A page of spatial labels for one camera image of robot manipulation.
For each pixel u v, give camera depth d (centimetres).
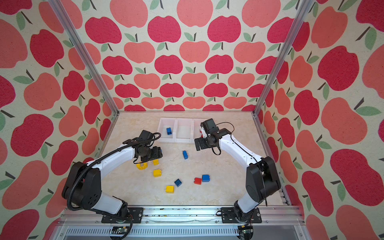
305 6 69
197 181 85
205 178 88
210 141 73
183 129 108
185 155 96
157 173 86
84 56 87
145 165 89
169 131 105
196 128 109
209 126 69
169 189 80
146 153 75
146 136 73
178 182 84
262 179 46
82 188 44
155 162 91
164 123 109
